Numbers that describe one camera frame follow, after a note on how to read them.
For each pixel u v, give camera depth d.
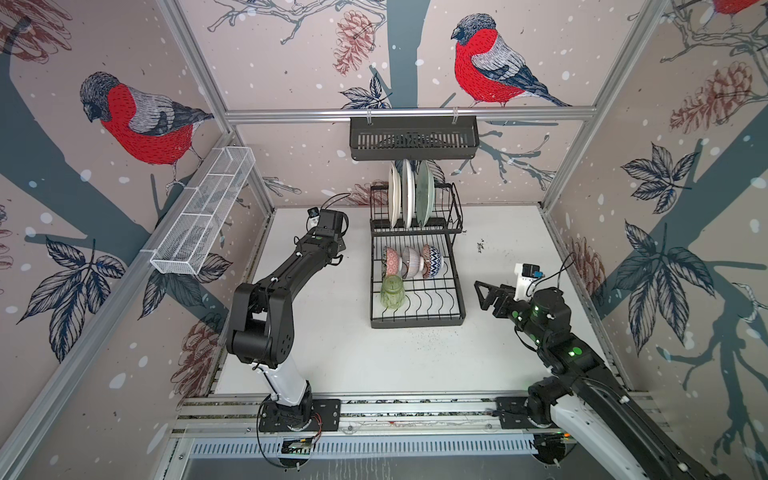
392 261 0.92
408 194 0.74
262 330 0.47
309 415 0.69
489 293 0.69
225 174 0.89
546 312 0.56
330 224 0.73
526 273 0.67
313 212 0.82
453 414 0.75
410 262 0.92
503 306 0.67
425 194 0.76
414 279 0.98
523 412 0.73
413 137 1.07
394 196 0.76
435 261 0.92
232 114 0.92
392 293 0.87
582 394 0.52
